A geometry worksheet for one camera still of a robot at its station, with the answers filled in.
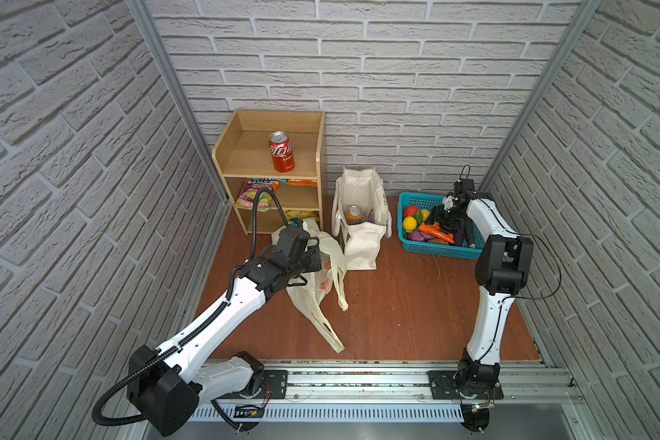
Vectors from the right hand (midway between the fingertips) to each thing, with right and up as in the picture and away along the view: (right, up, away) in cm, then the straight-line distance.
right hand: (433, 220), depth 101 cm
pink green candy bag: (-68, +8, -8) cm, 69 cm away
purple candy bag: (-25, +1, -6) cm, 25 cm away
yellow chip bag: (-51, +3, +7) cm, 52 cm away
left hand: (-41, -9, -23) cm, 48 cm away
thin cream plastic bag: (-43, -22, -24) cm, 54 cm away
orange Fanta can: (-30, +2, 0) cm, 30 cm away
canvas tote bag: (-29, -7, -15) cm, 33 cm away
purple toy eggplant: (+10, -6, 0) cm, 12 cm away
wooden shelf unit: (-70, +24, -7) cm, 74 cm away
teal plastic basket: (+5, -11, -6) cm, 13 cm away
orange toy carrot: (+1, -4, 0) cm, 4 cm away
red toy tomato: (-8, +4, +6) cm, 10 cm away
